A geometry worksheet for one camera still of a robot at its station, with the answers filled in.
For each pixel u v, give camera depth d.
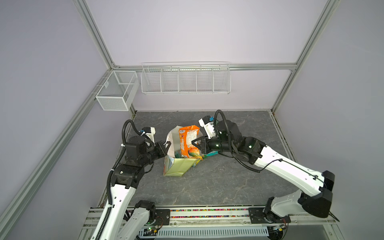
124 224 0.54
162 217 0.74
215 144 0.56
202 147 0.59
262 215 0.74
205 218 0.75
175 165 0.69
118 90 1.03
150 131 0.63
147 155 0.57
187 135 0.67
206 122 0.58
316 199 0.41
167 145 0.69
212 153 0.59
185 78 0.99
